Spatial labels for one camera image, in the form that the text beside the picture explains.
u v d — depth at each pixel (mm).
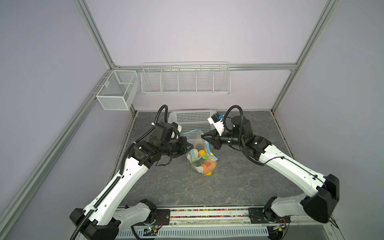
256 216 726
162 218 733
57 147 560
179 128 656
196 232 708
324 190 408
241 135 542
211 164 796
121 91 1052
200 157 712
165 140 518
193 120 1119
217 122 602
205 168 743
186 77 984
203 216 753
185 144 580
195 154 890
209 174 826
